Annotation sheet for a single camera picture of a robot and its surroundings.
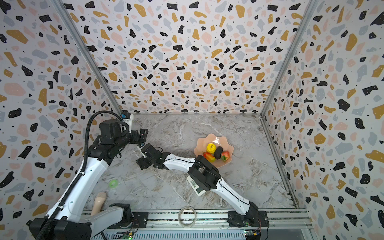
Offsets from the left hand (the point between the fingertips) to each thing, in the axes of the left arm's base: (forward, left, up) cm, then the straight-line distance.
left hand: (137, 127), depth 75 cm
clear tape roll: (-38, -21, -28) cm, 51 cm away
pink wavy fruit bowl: (+6, -32, -27) cm, 42 cm away
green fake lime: (-18, +18, -29) cm, 38 cm away
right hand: (-4, +6, -23) cm, 24 cm away
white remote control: (-24, -30, -27) cm, 47 cm away
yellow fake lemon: (+2, -38, -23) cm, 45 cm away
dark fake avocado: (+1, -43, -26) cm, 50 cm away
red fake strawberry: (-5, -47, -22) cm, 52 cm away
